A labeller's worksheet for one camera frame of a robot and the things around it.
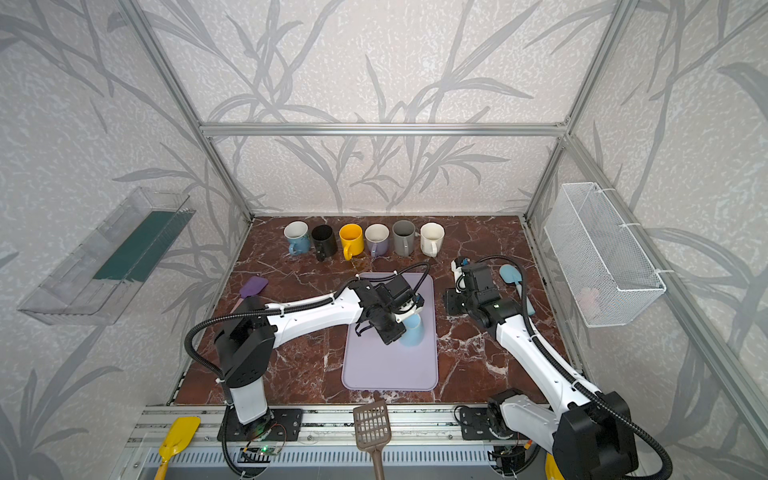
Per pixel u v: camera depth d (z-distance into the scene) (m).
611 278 0.60
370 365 0.82
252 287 0.99
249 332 0.52
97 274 0.64
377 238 1.08
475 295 0.62
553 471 0.66
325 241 1.03
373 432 0.71
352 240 1.02
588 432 0.39
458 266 0.74
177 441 0.70
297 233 1.06
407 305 0.75
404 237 1.02
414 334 0.81
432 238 1.01
